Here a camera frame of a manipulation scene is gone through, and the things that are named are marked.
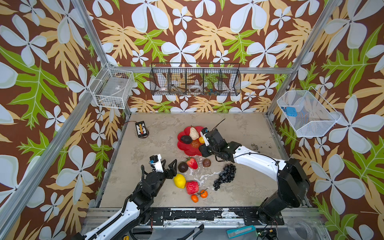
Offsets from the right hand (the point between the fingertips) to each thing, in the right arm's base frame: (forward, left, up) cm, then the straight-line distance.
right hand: (201, 146), depth 85 cm
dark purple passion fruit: (-9, +11, -8) cm, 16 cm away
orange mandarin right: (-23, -1, -11) cm, 26 cm away
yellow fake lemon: (-17, +12, -9) cm, 23 cm away
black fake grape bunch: (-14, -14, -9) cm, 22 cm away
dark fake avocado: (+11, +9, -8) cm, 16 cm away
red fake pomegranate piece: (-21, +6, -7) cm, 23 cm away
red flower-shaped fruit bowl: (+6, +5, -13) cm, 15 cm away
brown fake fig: (-6, -4, -9) cm, 12 cm away
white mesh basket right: (+8, -61, +16) cm, 63 cm away
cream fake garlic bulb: (+15, +4, -7) cm, 17 cm away
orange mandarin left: (-25, +4, -11) cm, 28 cm away
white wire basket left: (+28, +52, +21) cm, 63 cm away
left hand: (-8, +17, 0) cm, 19 cm away
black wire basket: (+42, +1, +17) cm, 45 cm away
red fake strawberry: (-6, +5, -9) cm, 12 cm away
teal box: (-40, -16, -13) cm, 45 cm away
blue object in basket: (+16, -53, +12) cm, 57 cm away
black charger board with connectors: (+22, +42, -11) cm, 49 cm away
